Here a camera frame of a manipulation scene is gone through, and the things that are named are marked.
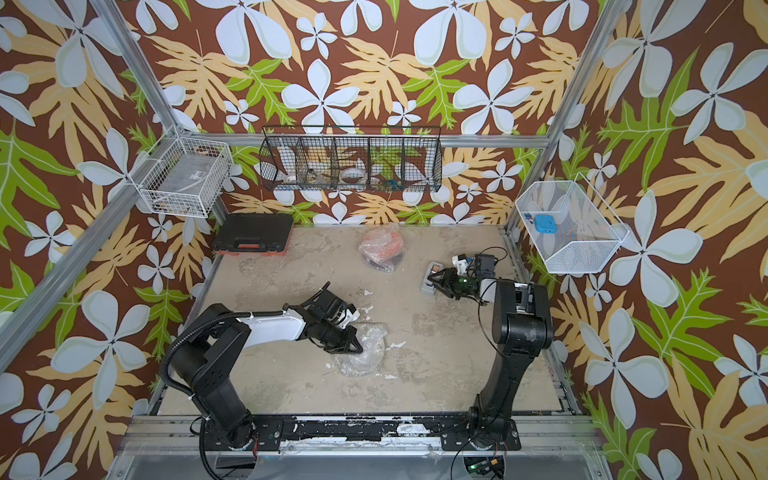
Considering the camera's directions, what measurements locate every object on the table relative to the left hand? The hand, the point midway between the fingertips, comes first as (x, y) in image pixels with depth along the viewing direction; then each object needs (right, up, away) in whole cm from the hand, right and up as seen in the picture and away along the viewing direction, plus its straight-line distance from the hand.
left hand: (364, 348), depth 88 cm
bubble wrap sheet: (+8, +23, +17) cm, 30 cm away
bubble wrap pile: (+2, +3, 0) cm, 4 cm away
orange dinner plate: (+5, +31, +17) cm, 35 cm away
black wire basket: (-6, +60, +10) cm, 61 cm away
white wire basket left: (-53, +51, -2) cm, 74 cm away
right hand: (+22, +20, +11) cm, 31 cm away
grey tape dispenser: (+21, +17, +11) cm, 29 cm away
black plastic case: (-43, +36, +28) cm, 63 cm away
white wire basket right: (+59, +35, -6) cm, 69 cm away
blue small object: (+53, +37, -2) cm, 65 cm away
